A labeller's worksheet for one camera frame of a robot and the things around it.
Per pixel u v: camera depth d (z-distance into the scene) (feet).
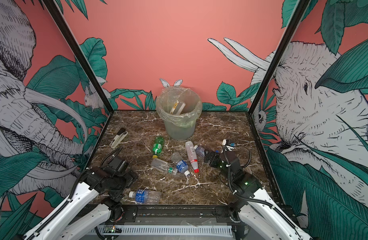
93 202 1.64
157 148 3.05
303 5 2.25
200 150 3.20
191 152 3.00
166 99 3.15
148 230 2.30
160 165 2.97
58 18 2.36
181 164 2.81
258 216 1.88
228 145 2.09
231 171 1.71
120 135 3.33
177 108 3.24
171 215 2.46
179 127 2.88
